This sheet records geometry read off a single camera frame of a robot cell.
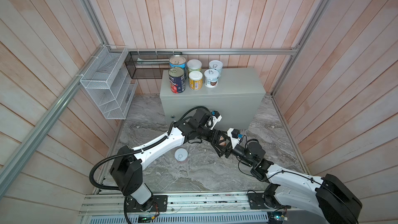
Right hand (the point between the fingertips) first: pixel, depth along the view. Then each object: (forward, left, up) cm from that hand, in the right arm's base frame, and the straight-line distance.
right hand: (217, 137), depth 76 cm
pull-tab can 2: (-5, +19, -13) cm, 23 cm away
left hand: (-2, -1, 0) cm, 2 cm away
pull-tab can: (-4, -2, +3) cm, 5 cm away
